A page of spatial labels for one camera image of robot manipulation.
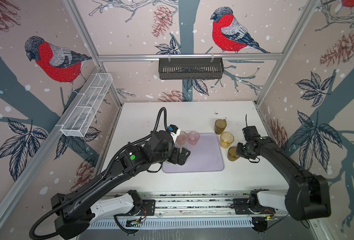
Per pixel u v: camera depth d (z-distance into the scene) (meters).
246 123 0.71
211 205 0.76
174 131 0.58
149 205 0.75
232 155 0.89
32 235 0.37
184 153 0.57
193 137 0.98
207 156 0.91
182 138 0.97
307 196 0.41
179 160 0.57
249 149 0.70
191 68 1.04
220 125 0.98
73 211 0.38
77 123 0.72
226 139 0.96
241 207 0.73
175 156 0.56
